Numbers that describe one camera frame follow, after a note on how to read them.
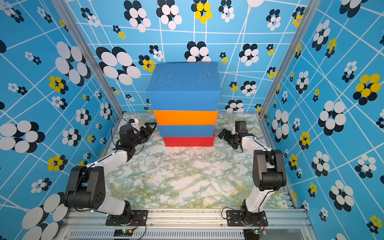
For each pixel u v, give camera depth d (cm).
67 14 71
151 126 81
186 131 87
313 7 68
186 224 74
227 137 86
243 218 66
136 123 82
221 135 87
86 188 44
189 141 96
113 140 108
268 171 48
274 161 52
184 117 78
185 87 67
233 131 87
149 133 79
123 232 72
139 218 73
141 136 77
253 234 69
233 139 82
